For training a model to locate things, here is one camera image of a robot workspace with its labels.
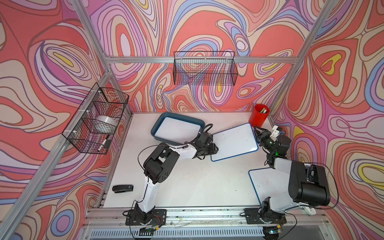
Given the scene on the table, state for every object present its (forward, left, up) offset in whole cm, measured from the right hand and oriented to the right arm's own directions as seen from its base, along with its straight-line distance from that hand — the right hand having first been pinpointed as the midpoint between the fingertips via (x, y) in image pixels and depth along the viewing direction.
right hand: (252, 130), depth 87 cm
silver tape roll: (-2, +78, +16) cm, 79 cm away
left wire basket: (-7, +84, +15) cm, 85 cm away
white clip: (-40, -22, -16) cm, 48 cm away
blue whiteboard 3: (-25, -7, -17) cm, 31 cm away
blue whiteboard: (+13, +47, -14) cm, 51 cm away
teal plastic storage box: (+25, +57, -10) cm, 63 cm away
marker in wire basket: (-9, +79, +10) cm, 80 cm away
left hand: (-5, +19, -14) cm, 25 cm away
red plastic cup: (+17, -11, -5) cm, 21 cm away
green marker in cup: (+22, -15, -5) cm, 27 cm away
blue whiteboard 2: (0, +8, -12) cm, 15 cm away
